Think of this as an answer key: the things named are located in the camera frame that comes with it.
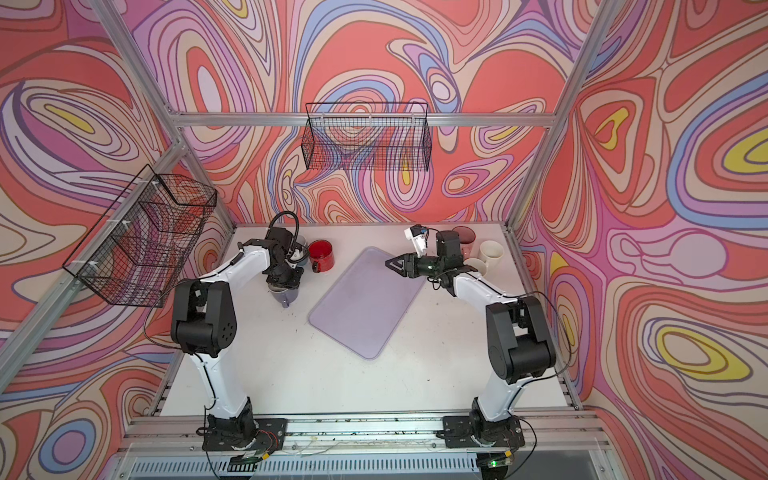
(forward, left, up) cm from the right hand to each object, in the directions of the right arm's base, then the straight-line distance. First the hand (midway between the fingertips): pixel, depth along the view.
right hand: (393, 268), depth 87 cm
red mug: (+15, +25, -10) cm, 31 cm away
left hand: (+3, +31, -10) cm, 33 cm away
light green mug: (+6, -28, -7) cm, 29 cm away
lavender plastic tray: (-4, +9, -16) cm, 18 cm away
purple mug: (-2, +35, -10) cm, 36 cm away
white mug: (+12, -35, -9) cm, 38 cm away
